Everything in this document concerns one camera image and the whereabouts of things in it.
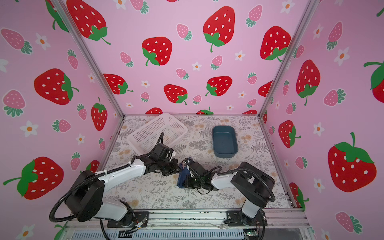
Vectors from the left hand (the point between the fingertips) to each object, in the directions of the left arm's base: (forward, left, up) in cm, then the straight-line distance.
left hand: (183, 169), depth 82 cm
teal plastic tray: (+25, -27, -7) cm, 37 cm away
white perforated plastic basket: (+27, +29, -5) cm, 40 cm away
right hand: (-6, +2, -7) cm, 10 cm away
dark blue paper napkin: (+1, +1, -5) cm, 5 cm away
